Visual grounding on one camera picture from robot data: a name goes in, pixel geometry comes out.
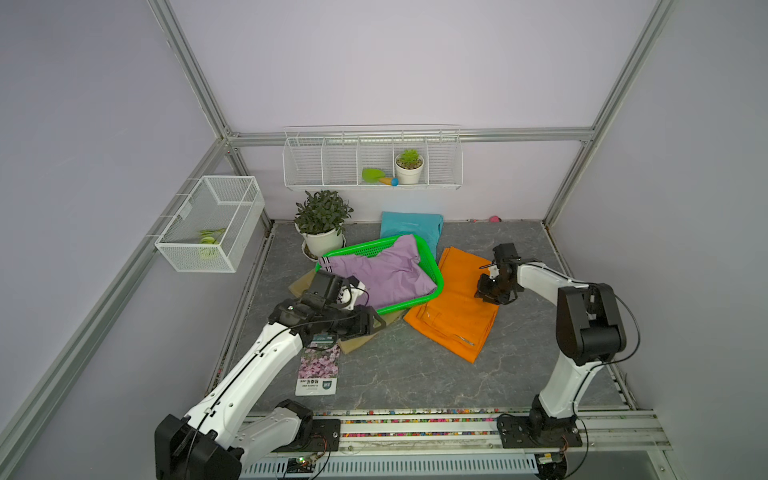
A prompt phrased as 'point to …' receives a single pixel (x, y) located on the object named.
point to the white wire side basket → (215, 226)
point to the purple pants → (395, 276)
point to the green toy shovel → (372, 175)
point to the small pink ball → (495, 219)
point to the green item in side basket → (209, 242)
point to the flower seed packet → (318, 366)
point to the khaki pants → (354, 344)
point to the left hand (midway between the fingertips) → (375, 327)
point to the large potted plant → (319, 220)
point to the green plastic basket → (374, 247)
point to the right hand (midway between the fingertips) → (478, 293)
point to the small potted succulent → (408, 167)
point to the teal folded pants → (425, 225)
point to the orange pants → (456, 318)
